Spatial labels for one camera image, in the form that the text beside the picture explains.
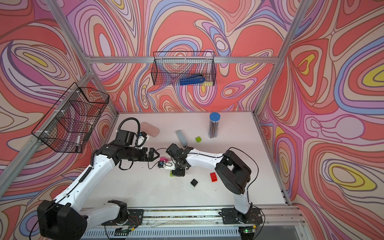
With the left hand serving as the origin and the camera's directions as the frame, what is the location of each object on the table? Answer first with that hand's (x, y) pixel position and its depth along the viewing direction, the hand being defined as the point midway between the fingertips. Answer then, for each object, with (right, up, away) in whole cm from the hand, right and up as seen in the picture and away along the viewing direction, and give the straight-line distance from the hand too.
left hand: (154, 155), depth 78 cm
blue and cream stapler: (+13, +8, +23) cm, 28 cm away
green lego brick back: (+24, +7, +24) cm, 35 cm away
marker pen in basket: (-36, +8, -5) cm, 38 cm away
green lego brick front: (+8, -13, +9) cm, 17 cm away
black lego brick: (+21, -17, +6) cm, 27 cm away
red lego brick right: (+33, -14, +8) cm, 36 cm away
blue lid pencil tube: (+34, +14, +19) cm, 41 cm away
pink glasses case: (-10, +13, +27) cm, 31 cm away
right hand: (+12, -12, +9) cm, 19 cm away
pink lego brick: (+3, -4, +10) cm, 11 cm away
